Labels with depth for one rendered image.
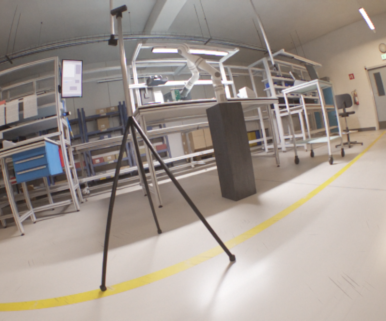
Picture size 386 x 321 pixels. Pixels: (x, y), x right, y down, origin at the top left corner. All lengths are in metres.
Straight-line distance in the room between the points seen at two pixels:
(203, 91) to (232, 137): 5.82
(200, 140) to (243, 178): 4.11
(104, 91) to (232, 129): 5.24
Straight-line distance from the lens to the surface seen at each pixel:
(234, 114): 1.70
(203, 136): 5.80
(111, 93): 6.39
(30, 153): 2.17
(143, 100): 4.03
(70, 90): 2.64
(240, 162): 1.69
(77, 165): 5.64
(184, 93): 2.14
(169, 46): 2.74
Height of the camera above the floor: 0.56
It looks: 5 degrees down
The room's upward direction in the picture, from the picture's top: 11 degrees counter-clockwise
